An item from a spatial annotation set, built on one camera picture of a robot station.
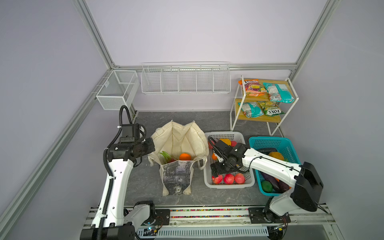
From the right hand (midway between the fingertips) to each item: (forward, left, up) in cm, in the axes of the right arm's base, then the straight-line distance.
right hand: (219, 172), depth 80 cm
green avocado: (-6, -25, -4) cm, 26 cm away
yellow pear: (+23, -7, -4) cm, 25 cm away
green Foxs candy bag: (+39, -36, +10) cm, 54 cm away
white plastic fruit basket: (+23, -15, 0) cm, 27 cm away
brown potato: (+12, -36, -3) cm, 38 cm away
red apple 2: (-2, -5, -3) cm, 7 cm away
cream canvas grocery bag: (+20, +25, +2) cm, 32 cm away
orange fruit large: (+9, +19, +1) cm, 21 cm away
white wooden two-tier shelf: (+47, -33, +9) cm, 58 cm away
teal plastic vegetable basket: (+19, -40, -7) cm, 45 cm away
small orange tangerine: (+4, +3, +11) cm, 12 cm away
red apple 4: (+21, -11, -4) cm, 24 cm away
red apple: (-3, +1, -4) cm, 5 cm away
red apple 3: (-2, -11, -3) cm, 12 cm away
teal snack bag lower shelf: (+38, -23, +10) cm, 46 cm away
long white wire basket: (+60, +20, +20) cm, 67 cm away
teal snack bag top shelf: (+34, -33, +26) cm, 54 cm away
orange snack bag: (+38, -20, +27) cm, 50 cm away
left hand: (+7, +34, +15) cm, 38 cm away
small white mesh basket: (+52, +66, +16) cm, 86 cm away
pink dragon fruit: (+9, +30, -1) cm, 31 cm away
